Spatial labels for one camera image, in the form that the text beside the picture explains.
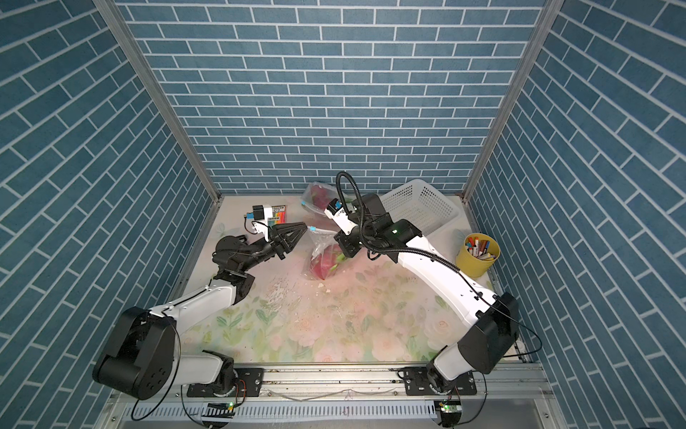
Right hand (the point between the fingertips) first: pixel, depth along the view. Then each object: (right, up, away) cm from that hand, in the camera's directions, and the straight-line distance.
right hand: (340, 236), depth 76 cm
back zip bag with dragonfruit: (-11, +14, +32) cm, 37 cm away
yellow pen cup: (+47, -6, +15) cm, 50 cm away
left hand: (-8, +1, -4) cm, 9 cm away
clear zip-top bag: (-7, -1, -1) cm, 7 cm away
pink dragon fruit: (-5, -8, +6) cm, 12 cm away
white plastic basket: (+34, +12, +40) cm, 54 cm away
